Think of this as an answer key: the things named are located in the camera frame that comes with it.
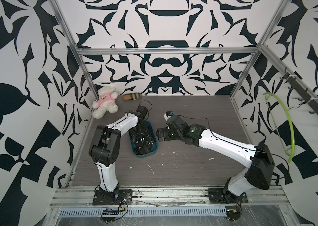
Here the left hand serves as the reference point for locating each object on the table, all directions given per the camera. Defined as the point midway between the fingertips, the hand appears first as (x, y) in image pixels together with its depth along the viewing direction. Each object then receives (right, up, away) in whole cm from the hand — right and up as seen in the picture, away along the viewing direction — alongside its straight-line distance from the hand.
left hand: (141, 131), depth 95 cm
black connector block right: (+49, -39, -24) cm, 67 cm away
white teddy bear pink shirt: (-28, +19, +9) cm, 35 cm away
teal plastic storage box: (+7, +1, -2) cm, 7 cm away
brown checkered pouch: (-10, +25, +19) cm, 33 cm away
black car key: (-1, -8, -4) cm, 9 cm away
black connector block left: (-13, -39, -25) cm, 48 cm away
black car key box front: (0, -11, -8) cm, 13 cm away
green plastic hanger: (+72, -5, -32) cm, 79 cm away
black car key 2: (+5, -10, -5) cm, 12 cm away
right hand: (+13, +3, -16) cm, 21 cm away
